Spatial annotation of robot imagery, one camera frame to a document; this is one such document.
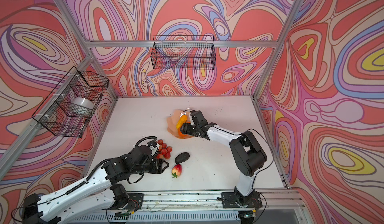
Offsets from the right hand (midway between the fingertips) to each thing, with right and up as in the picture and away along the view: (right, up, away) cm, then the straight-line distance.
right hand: (186, 132), depth 91 cm
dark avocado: (-2, -14, -7) cm, 16 cm away
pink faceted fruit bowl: (-10, +4, +8) cm, 14 cm away
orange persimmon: (-3, 0, -2) cm, 4 cm away
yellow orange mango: (-3, +7, +9) cm, 12 cm away
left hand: (-9, -15, -17) cm, 24 cm away
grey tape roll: (-49, +15, -21) cm, 55 cm away
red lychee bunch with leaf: (-13, -10, -5) cm, 17 cm away
